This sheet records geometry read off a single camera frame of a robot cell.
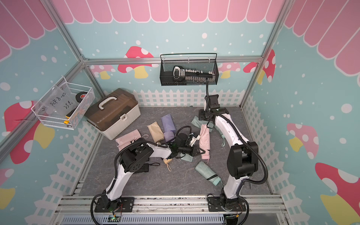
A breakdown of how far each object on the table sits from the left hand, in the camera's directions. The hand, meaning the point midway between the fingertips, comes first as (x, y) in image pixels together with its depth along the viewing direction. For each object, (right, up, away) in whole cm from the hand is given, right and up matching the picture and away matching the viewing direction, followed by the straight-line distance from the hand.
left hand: (203, 153), depth 90 cm
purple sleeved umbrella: (-25, +19, +16) cm, 36 cm away
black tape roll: (-72, +35, -11) cm, 81 cm away
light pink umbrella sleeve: (-53, +8, +7) cm, 54 cm away
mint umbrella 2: (+2, -10, -7) cm, 12 cm away
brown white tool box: (-58, +26, 0) cm, 64 cm away
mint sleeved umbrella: (-11, -3, 0) cm, 11 cm away
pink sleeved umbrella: (0, +8, -1) cm, 8 cm away
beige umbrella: (-24, -4, -3) cm, 24 cm away
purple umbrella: (-24, +10, +10) cm, 28 cm away
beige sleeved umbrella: (-33, +13, +12) cm, 38 cm away
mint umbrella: (+15, +10, +10) cm, 21 cm away
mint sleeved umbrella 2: (-2, +19, +16) cm, 25 cm away
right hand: (-1, +25, 0) cm, 25 cm away
